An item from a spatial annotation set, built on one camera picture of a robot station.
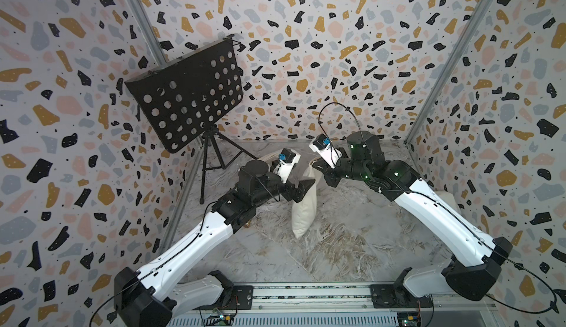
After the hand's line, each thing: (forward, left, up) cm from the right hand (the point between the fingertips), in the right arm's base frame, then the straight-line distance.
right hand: (314, 162), depth 67 cm
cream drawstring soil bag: (-6, +3, -20) cm, 21 cm away
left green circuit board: (-37, +30, -36) cm, 60 cm away
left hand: (-2, +3, -2) cm, 4 cm away
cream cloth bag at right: (+3, -53, -24) cm, 58 cm away
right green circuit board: (-35, -32, -37) cm, 60 cm away
